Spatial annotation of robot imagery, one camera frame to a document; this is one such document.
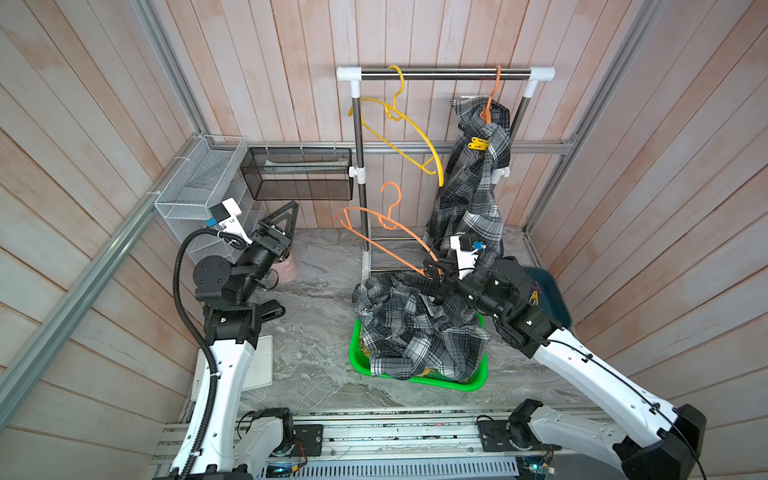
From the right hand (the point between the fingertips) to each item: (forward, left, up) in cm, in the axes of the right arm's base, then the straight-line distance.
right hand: (426, 260), depth 68 cm
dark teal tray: (+11, -46, -32) cm, 57 cm away
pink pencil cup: (+16, +43, -25) cm, 52 cm away
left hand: (0, +27, +14) cm, 30 cm away
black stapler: (+3, +47, -29) cm, 55 cm away
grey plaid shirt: (-9, +3, -18) cm, 20 cm away
